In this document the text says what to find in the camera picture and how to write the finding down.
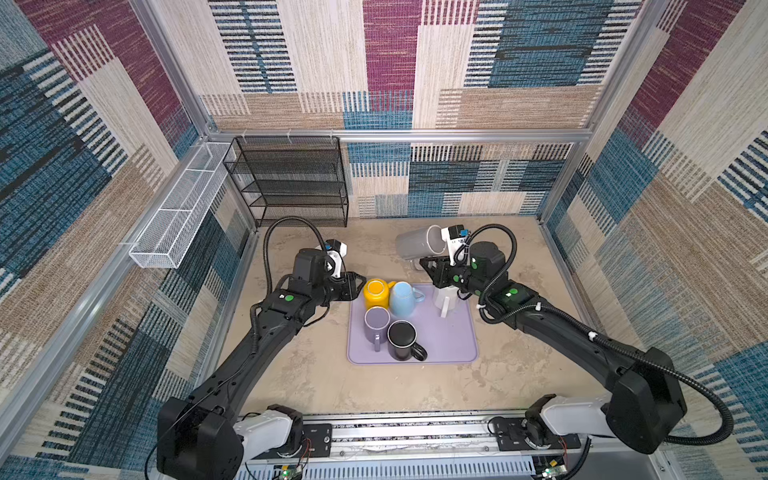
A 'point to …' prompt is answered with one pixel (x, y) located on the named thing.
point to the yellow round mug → (376, 292)
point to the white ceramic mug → (445, 299)
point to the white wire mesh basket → (167, 236)
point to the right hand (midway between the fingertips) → (422, 265)
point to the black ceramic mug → (401, 336)
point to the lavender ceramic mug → (376, 325)
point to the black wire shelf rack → (299, 177)
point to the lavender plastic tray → (451, 339)
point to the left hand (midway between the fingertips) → (361, 275)
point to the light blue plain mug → (403, 299)
